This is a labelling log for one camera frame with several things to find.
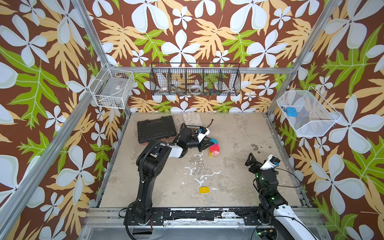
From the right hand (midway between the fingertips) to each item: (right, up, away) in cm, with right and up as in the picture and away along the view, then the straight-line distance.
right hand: (255, 156), depth 82 cm
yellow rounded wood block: (-28, -19, -1) cm, 34 cm away
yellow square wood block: (-23, -1, +12) cm, 27 cm away
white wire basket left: (-82, +39, +5) cm, 91 cm away
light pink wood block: (-20, -1, +12) cm, 23 cm away
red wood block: (-21, +3, +10) cm, 23 cm away
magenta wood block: (-21, +5, +10) cm, 24 cm away
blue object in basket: (+24, +25, +5) cm, 35 cm away
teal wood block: (-21, +8, +12) cm, 25 cm away
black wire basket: (-33, +48, +16) cm, 61 cm away
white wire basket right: (+30, +24, +1) cm, 39 cm away
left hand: (-23, +9, +10) cm, 26 cm away
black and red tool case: (-56, +15, +23) cm, 63 cm away
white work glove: (-35, +23, +33) cm, 53 cm away
